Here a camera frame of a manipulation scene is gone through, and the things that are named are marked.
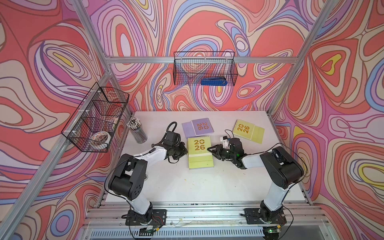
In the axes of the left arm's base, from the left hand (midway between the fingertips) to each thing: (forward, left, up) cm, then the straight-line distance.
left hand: (190, 151), depth 91 cm
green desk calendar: (-3, -5, -1) cm, 6 cm away
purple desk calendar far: (+23, -6, -4) cm, 24 cm away
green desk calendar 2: (+19, -43, -4) cm, 47 cm away
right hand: (-1, -11, -1) cm, 11 cm away
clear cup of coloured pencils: (+10, +33, +11) cm, 36 cm away
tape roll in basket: (-6, +44, +21) cm, 49 cm away
